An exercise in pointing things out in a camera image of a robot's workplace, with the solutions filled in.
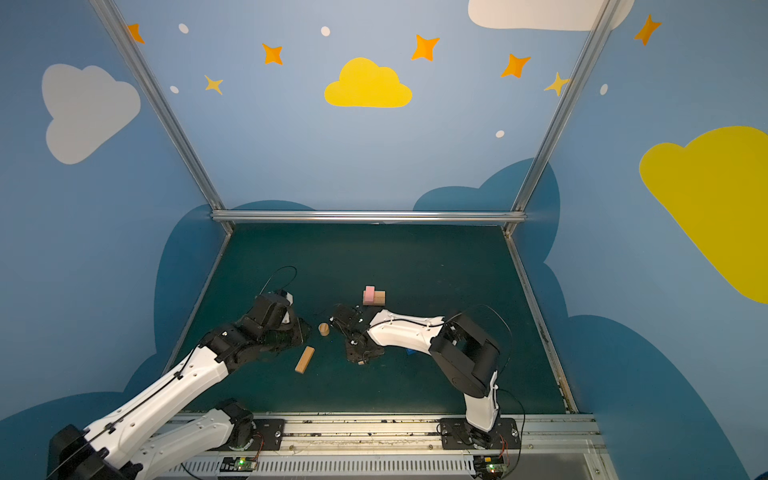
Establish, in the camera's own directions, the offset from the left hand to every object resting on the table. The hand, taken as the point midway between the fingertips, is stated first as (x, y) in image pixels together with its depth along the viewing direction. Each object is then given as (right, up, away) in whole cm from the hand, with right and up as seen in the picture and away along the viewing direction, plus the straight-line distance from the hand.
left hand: (314, 331), depth 79 cm
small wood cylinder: (0, -3, +12) cm, 12 cm away
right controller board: (+44, -31, -8) cm, 54 cm away
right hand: (+12, -8, +8) cm, 16 cm away
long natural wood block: (-5, -11, +7) cm, 14 cm away
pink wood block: (+14, +7, +20) cm, 25 cm away
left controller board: (-16, -30, -8) cm, 35 cm away
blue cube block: (+26, -9, +9) cm, 29 cm away
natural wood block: (+17, +6, +20) cm, 27 cm away
